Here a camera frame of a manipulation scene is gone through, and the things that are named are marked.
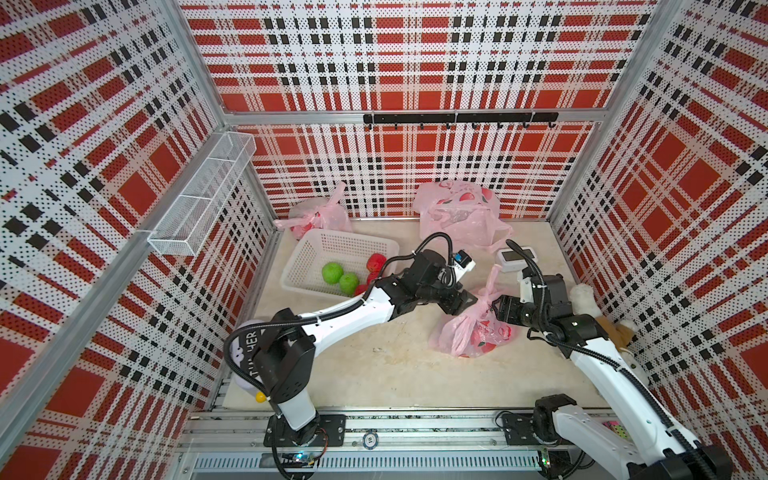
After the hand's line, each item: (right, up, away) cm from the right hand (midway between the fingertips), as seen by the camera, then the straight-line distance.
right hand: (508, 306), depth 80 cm
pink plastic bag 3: (-2, +30, +38) cm, 48 cm away
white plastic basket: (-61, +16, +27) cm, 69 cm away
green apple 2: (-47, +4, +15) cm, 49 cm away
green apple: (-53, +8, +18) cm, 56 cm away
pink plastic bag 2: (-10, -7, -1) cm, 12 cm away
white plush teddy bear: (+32, -8, +2) cm, 33 cm away
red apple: (-38, +11, +22) cm, 45 cm away
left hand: (-11, +5, -3) cm, 13 cm away
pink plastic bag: (-60, +28, +27) cm, 72 cm away
